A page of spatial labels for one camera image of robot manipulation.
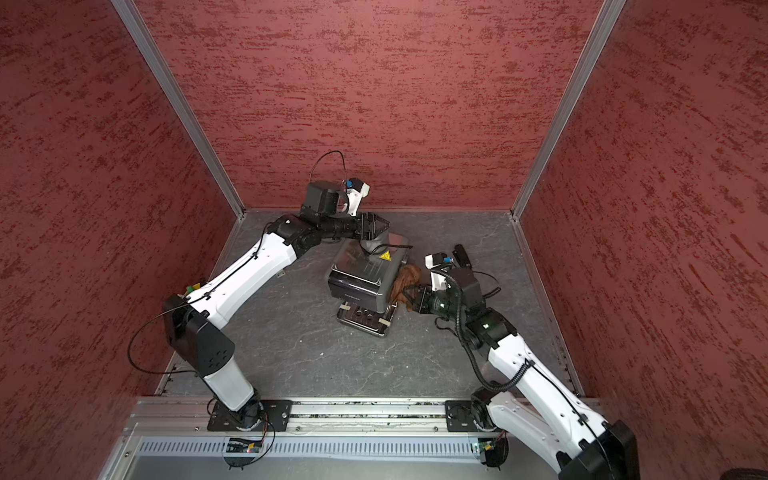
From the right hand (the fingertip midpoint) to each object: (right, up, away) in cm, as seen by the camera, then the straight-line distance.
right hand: (401, 297), depth 74 cm
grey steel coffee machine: (-10, +5, -7) cm, 13 cm away
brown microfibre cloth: (+2, +6, -2) cm, 7 cm away
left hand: (-6, +17, +2) cm, 19 cm away
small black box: (+22, +9, +29) cm, 38 cm away
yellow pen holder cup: (-60, +1, +11) cm, 61 cm away
